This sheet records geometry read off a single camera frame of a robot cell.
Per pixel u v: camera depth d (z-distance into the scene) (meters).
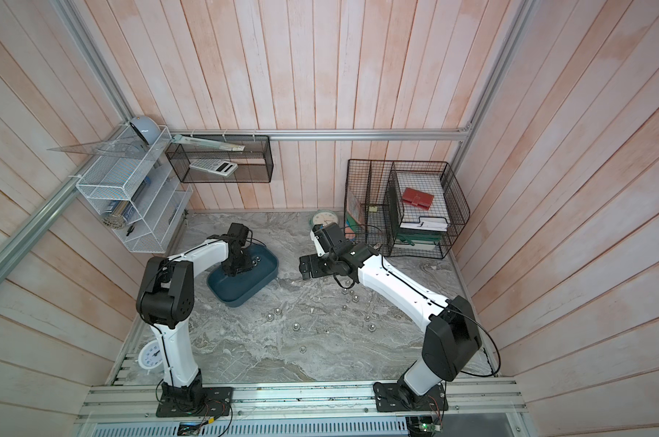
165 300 0.53
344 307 0.91
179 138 0.92
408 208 0.93
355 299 0.93
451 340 0.42
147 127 0.84
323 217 1.14
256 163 1.07
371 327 0.86
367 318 0.89
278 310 0.90
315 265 0.72
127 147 0.86
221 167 0.98
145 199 0.84
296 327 0.86
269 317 0.89
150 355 0.79
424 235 0.96
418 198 0.93
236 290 0.88
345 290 0.95
